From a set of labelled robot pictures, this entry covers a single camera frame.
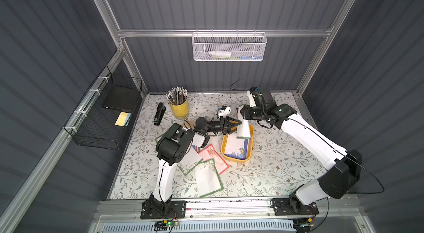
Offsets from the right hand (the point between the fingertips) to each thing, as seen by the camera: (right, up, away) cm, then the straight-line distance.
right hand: (241, 112), depth 79 cm
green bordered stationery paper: (-13, -18, +17) cm, 28 cm away
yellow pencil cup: (-34, -1, +22) cm, 40 cm away
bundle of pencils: (-36, +9, +18) cm, 41 cm away
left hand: (-1, -8, -2) cm, 8 cm away
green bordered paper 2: (-17, -34, +4) cm, 38 cm away
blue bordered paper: (-1, -22, +16) cm, 27 cm away
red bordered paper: (-16, -23, +12) cm, 31 cm away
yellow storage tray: (+6, -20, +10) cm, 23 cm away
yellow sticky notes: (-56, -3, -4) cm, 56 cm away
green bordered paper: (-26, -27, +9) cm, 39 cm away
